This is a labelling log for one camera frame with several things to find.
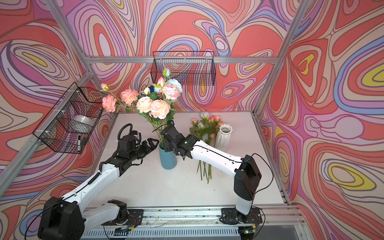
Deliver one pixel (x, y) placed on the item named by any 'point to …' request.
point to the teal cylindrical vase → (168, 159)
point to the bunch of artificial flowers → (205, 129)
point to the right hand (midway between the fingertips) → (170, 145)
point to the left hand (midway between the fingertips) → (157, 144)
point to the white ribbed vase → (223, 137)
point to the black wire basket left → (68, 126)
